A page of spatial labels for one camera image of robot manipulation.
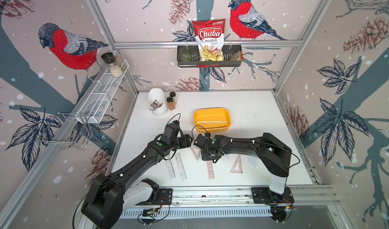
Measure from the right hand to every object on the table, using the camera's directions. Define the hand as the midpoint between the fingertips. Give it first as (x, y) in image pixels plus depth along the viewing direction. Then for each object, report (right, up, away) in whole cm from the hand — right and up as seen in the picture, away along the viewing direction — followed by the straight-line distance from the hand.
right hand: (206, 156), depth 88 cm
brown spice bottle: (-24, +32, +16) cm, 43 cm away
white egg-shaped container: (-35, +34, +19) cm, 53 cm away
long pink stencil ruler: (+2, -5, -6) cm, 8 cm away
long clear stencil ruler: (-21, -5, -5) cm, 22 cm away
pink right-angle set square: (+18, -2, -2) cm, 18 cm away
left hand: (-9, +13, -5) cm, 16 cm away
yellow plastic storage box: (+4, +21, +14) cm, 25 cm away
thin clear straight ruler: (+4, +19, +14) cm, 24 cm away
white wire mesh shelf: (-63, +29, -6) cm, 69 cm away
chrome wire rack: (-57, +21, -27) cm, 66 cm away
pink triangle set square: (-6, +1, 0) cm, 6 cm away
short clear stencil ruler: (-15, -4, -4) cm, 16 cm away
